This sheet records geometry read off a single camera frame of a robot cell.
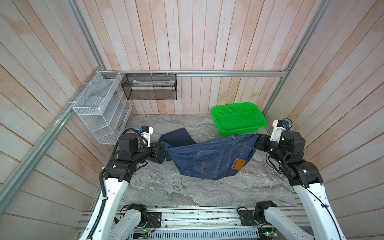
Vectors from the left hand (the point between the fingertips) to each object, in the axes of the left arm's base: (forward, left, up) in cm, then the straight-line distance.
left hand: (165, 149), depth 70 cm
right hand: (+5, -44, +5) cm, 45 cm away
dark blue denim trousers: (-3, -21, -4) cm, 22 cm away
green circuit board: (-31, -50, -26) cm, 65 cm away
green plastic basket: (+45, -51, -26) cm, 73 cm away
